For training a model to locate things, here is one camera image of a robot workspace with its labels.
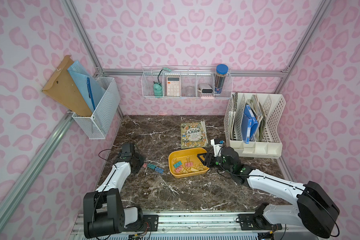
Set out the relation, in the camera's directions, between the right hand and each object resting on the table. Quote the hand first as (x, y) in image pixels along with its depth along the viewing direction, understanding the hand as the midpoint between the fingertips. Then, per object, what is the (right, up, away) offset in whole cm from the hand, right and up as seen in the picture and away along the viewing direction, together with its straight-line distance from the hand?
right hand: (199, 156), depth 79 cm
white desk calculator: (-15, +41, +16) cm, 47 cm away
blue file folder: (+30, +17, +6) cm, 35 cm away
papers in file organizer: (+36, +29, +12) cm, 47 cm away
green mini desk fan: (-24, +39, +11) cm, 47 cm away
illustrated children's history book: (-1, +10, +28) cm, 29 cm away
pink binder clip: (-32, -8, +11) cm, 35 cm away
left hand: (-33, -3, +10) cm, 35 cm away
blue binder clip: (-23, -11, +11) cm, 28 cm away
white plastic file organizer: (+46, +3, +14) cm, 48 cm away
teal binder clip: (-28, -9, +13) cm, 32 cm away
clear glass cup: (-4, +38, +15) cm, 41 cm away
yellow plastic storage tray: (-7, -7, +14) cm, 17 cm away
